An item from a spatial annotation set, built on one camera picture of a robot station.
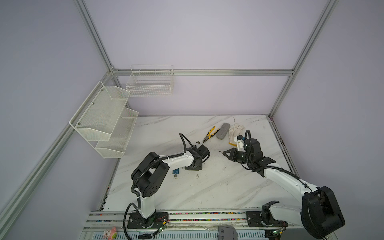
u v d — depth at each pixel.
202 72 0.93
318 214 0.40
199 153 0.72
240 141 0.78
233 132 1.10
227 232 0.70
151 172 0.52
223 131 1.08
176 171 0.90
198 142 1.04
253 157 0.66
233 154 0.73
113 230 0.70
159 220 0.74
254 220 0.73
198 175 0.89
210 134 1.08
